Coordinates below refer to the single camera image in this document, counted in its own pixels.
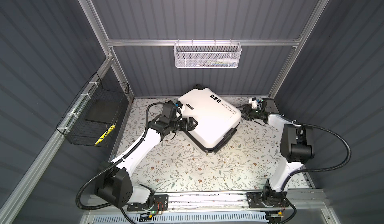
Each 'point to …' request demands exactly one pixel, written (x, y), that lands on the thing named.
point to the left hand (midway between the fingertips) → (192, 123)
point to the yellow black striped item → (110, 129)
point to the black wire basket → (74, 127)
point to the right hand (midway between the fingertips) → (238, 111)
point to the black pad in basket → (103, 110)
